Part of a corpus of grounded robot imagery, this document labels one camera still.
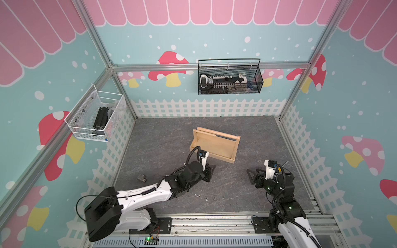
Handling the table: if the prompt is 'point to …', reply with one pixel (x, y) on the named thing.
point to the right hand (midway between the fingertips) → (251, 169)
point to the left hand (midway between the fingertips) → (211, 168)
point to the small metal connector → (142, 177)
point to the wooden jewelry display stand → (221, 145)
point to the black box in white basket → (101, 120)
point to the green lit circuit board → (149, 241)
